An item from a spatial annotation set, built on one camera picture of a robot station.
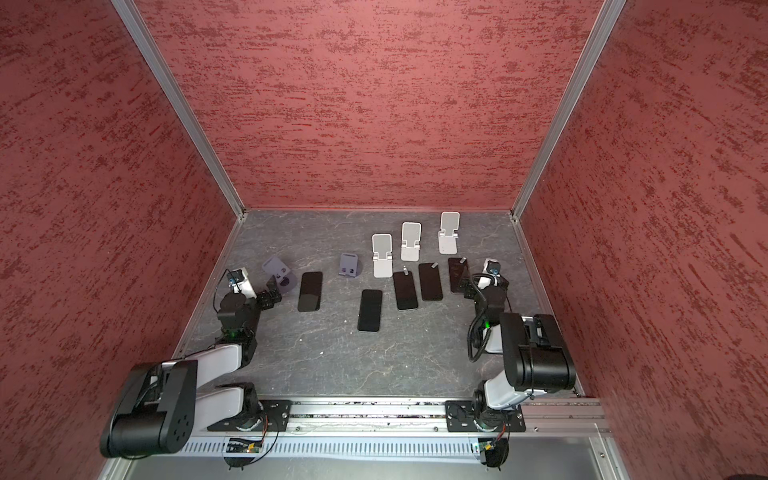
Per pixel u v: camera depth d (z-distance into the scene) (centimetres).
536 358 45
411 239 103
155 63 79
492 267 78
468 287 85
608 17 71
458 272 103
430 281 101
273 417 72
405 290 98
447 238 109
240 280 75
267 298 81
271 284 81
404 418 76
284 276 96
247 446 71
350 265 100
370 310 95
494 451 71
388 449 77
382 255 100
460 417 74
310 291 97
